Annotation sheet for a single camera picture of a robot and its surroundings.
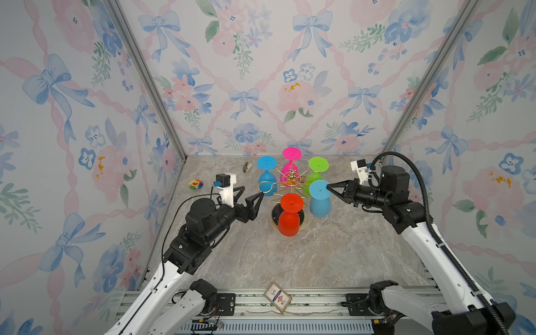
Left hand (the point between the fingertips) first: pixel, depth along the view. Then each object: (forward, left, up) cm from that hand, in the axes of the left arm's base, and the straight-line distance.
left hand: (254, 190), depth 64 cm
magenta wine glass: (+9, -12, -3) cm, 15 cm away
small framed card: (-23, -8, -33) cm, 41 cm away
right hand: (+4, -24, -3) cm, 25 cm away
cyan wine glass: (+15, -4, -14) cm, 21 cm away
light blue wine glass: (+1, -21, -5) cm, 22 cm away
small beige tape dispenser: (+37, +8, -30) cm, 48 cm away
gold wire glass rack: (+9, -14, -11) cm, 20 cm away
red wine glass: (-2, -12, -12) cm, 17 cm away
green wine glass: (+15, -22, -4) cm, 27 cm away
